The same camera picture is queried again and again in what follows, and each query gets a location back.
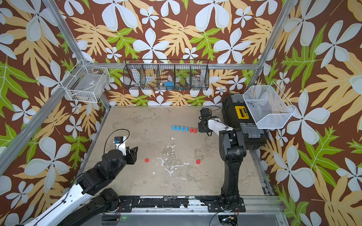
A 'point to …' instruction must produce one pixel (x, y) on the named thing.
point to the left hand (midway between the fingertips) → (135, 146)
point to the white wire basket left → (86, 83)
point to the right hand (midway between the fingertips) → (203, 128)
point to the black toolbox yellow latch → (236, 113)
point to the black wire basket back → (167, 75)
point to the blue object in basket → (169, 85)
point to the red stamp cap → (146, 160)
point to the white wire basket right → (267, 107)
